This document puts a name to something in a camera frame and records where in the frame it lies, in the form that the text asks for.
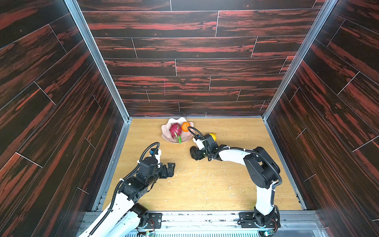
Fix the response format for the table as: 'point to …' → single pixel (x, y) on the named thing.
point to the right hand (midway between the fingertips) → (198, 150)
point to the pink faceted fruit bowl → (185, 136)
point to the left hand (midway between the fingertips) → (169, 165)
